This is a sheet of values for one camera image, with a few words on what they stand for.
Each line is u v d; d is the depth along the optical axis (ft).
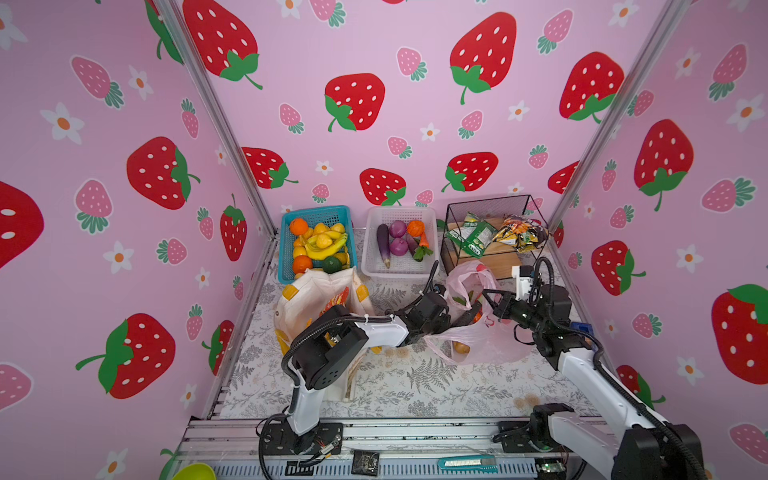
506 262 3.68
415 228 3.75
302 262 3.42
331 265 3.30
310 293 2.75
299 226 3.66
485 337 2.49
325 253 3.48
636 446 1.30
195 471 2.21
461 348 2.79
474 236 3.04
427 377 2.75
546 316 2.05
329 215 3.79
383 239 3.76
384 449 2.40
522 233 2.95
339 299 2.66
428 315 2.40
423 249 3.52
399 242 3.58
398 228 3.77
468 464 2.30
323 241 3.52
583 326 2.89
